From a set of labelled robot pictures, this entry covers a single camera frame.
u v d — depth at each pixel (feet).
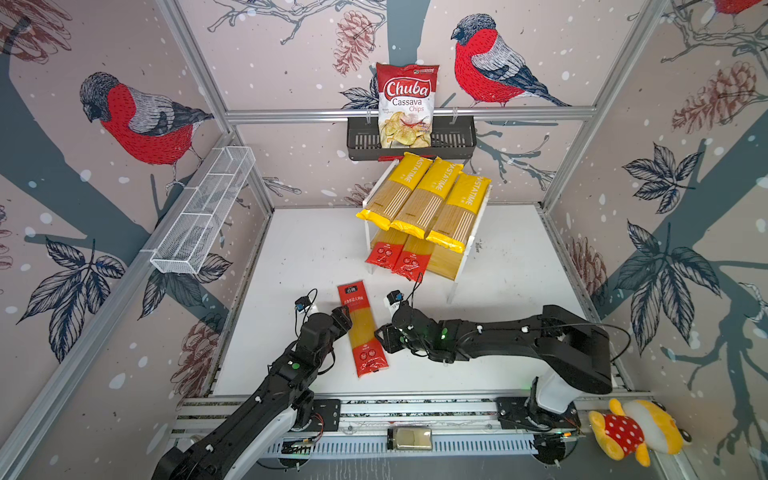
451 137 3.10
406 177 2.62
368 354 2.67
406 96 2.74
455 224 2.25
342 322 2.49
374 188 2.54
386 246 2.82
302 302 2.48
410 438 2.22
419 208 2.39
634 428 2.19
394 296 2.44
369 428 2.38
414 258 2.73
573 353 1.46
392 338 2.39
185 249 2.32
